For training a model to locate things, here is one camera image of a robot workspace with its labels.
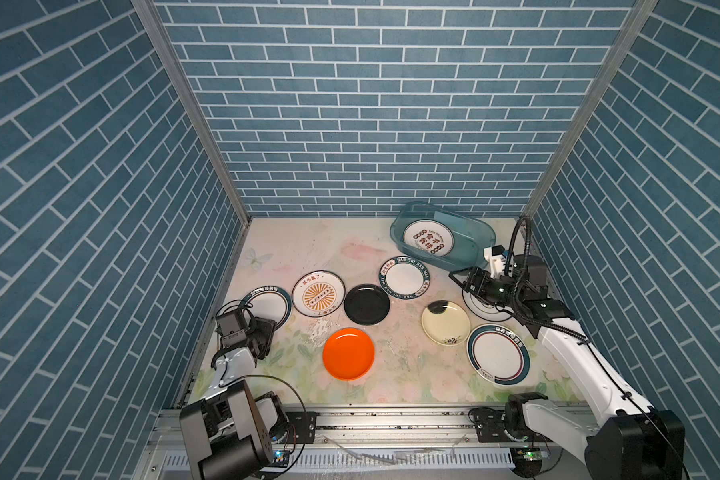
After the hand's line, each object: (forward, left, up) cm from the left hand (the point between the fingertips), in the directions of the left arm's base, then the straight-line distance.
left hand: (273, 322), depth 89 cm
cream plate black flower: (+1, -54, -4) cm, 54 cm away
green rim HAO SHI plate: (+17, -41, -1) cm, 45 cm away
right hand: (+4, -52, +19) cm, 55 cm away
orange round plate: (-8, -23, -4) cm, 25 cm away
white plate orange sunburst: (+11, -12, -2) cm, 17 cm away
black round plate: (+8, -28, -5) cm, 30 cm away
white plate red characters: (+36, -53, -2) cm, 64 cm away
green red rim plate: (+9, +4, -3) cm, 10 cm away
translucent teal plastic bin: (+36, -70, -1) cm, 79 cm away
